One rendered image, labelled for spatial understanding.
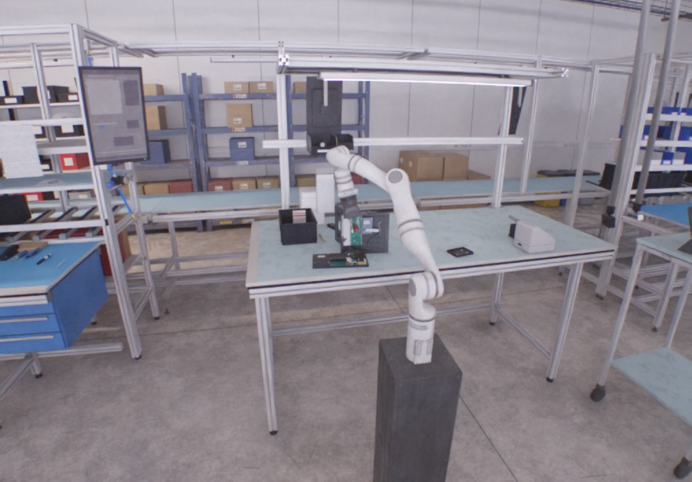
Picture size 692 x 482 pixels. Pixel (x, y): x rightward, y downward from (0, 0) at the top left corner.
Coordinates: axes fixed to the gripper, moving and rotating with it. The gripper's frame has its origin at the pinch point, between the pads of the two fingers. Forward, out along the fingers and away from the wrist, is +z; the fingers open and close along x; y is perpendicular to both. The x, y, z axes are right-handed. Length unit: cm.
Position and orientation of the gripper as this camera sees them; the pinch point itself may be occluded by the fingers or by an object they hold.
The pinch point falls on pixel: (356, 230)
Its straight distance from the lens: 167.1
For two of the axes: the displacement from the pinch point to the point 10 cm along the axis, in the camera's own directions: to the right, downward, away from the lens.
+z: 2.3, 9.2, 3.2
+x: -9.6, 2.6, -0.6
